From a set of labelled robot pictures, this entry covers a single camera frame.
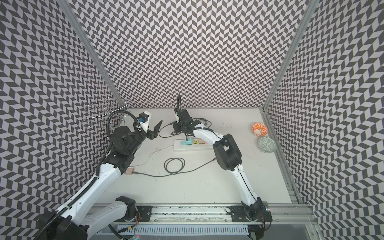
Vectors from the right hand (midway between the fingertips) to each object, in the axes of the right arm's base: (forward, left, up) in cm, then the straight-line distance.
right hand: (176, 125), depth 98 cm
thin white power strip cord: (-18, +16, -6) cm, 25 cm away
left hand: (-13, +6, +22) cm, 26 cm away
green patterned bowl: (-11, -60, -7) cm, 61 cm away
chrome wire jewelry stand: (+16, +50, -2) cm, 52 cm away
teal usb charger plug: (-11, -9, -3) cm, 15 cm away
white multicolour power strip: (-11, -3, -6) cm, 13 cm away
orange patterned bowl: (+1, -57, -6) cm, 57 cm away
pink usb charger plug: (-9, -13, -5) cm, 17 cm away
